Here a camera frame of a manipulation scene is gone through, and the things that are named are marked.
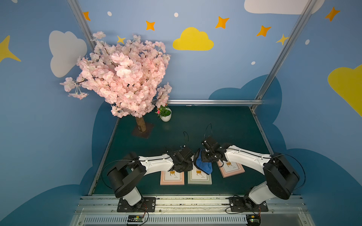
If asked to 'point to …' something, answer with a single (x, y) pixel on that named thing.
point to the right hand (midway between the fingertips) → (204, 156)
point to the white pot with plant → (164, 113)
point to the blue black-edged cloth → (206, 167)
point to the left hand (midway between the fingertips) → (192, 165)
